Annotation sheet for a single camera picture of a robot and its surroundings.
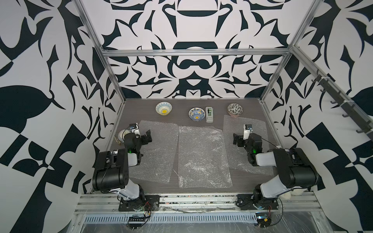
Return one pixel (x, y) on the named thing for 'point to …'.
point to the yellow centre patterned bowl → (163, 108)
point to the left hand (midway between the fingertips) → (140, 129)
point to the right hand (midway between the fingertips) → (242, 131)
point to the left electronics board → (134, 222)
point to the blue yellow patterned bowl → (196, 114)
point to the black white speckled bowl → (235, 109)
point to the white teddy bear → (287, 195)
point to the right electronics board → (262, 220)
